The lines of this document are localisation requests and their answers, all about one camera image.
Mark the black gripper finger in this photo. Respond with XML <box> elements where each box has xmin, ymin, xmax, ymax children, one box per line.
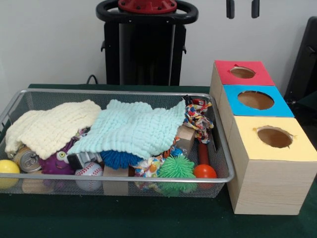
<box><xmin>226</xmin><ymin>0</ymin><xmax>235</xmax><ymax>19</ymax></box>
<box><xmin>251</xmin><ymin>0</ymin><xmax>260</xmax><ymax>18</ymax></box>

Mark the wooden box with three holes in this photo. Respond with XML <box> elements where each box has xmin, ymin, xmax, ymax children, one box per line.
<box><xmin>209</xmin><ymin>60</ymin><xmax>317</xmax><ymax>215</ymax></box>

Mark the clear mesh bin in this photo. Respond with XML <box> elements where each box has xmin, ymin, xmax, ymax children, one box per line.
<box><xmin>0</xmin><ymin>88</ymin><xmax>235</xmax><ymax>199</ymax></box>

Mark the black flat panel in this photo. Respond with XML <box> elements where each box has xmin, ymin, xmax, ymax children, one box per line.
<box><xmin>284</xmin><ymin>16</ymin><xmax>317</xmax><ymax>105</ymax></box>

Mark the green cloth on side table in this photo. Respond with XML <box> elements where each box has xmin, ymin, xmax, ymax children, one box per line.
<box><xmin>293</xmin><ymin>95</ymin><xmax>317</xmax><ymax>119</ymax></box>

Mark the light blue waffle cloth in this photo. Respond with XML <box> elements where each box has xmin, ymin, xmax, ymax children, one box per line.
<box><xmin>67</xmin><ymin>99</ymin><xmax>186</xmax><ymax>159</ymax></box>

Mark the orange red ball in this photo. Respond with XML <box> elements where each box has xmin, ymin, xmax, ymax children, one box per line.
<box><xmin>193</xmin><ymin>164</ymin><xmax>217</xmax><ymax>189</ymax></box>

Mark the green spiky ball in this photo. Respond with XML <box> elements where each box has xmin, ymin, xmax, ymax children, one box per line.
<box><xmin>158</xmin><ymin>155</ymin><xmax>197</xmax><ymax>196</ymax></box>

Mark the blue spiky ball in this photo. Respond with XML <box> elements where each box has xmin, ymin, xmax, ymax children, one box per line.
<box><xmin>100</xmin><ymin>149</ymin><xmax>142</xmax><ymax>171</ymax></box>

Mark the white baseball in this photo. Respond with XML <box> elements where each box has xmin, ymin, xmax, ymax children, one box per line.
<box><xmin>74</xmin><ymin>162</ymin><xmax>104</xmax><ymax>191</ymax></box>

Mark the cream waffle cloth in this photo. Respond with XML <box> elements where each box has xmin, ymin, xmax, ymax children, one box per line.
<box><xmin>4</xmin><ymin>99</ymin><xmax>102</xmax><ymax>161</ymax></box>

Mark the dark green tablecloth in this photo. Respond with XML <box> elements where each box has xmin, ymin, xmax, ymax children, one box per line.
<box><xmin>0</xmin><ymin>83</ymin><xmax>317</xmax><ymax>238</ymax></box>

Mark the purple monster toy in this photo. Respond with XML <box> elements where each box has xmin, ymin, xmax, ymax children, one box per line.
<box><xmin>38</xmin><ymin>138</ymin><xmax>76</xmax><ymax>176</ymax></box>

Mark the drink can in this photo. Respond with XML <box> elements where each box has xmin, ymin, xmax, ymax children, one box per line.
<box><xmin>13</xmin><ymin>146</ymin><xmax>42</xmax><ymax>174</ymax></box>

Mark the yellow ball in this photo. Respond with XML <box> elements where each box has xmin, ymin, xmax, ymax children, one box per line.
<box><xmin>0</xmin><ymin>160</ymin><xmax>20</xmax><ymax>189</ymax></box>

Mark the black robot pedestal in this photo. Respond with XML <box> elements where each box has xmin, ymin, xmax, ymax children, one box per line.
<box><xmin>96</xmin><ymin>0</ymin><xmax>199</xmax><ymax>86</ymax></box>

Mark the colourful rope toy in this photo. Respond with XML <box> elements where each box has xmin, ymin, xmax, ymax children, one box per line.
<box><xmin>183</xmin><ymin>95</ymin><xmax>215</xmax><ymax>144</ymax></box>

